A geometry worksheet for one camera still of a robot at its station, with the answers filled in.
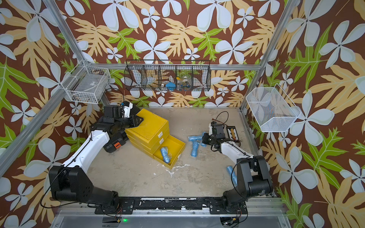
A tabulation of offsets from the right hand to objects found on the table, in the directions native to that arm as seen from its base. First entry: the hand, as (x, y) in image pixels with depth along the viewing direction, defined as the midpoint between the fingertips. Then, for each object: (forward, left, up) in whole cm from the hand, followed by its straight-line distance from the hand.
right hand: (202, 136), depth 94 cm
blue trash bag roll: (-9, +25, -4) cm, 27 cm away
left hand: (+3, +38, +16) cm, 41 cm away
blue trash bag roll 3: (0, +4, -6) cm, 7 cm away
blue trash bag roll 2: (+1, +7, -5) cm, 8 cm away
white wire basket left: (+21, +73, +27) cm, 80 cm away
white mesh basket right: (+5, -40, +19) cm, 45 cm away
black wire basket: (+36, +23, +24) cm, 49 cm away
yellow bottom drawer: (-5, +18, -6) cm, 20 cm away
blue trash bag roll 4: (-25, -17, -6) cm, 31 cm away
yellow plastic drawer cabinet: (-9, +30, +14) cm, 35 cm away
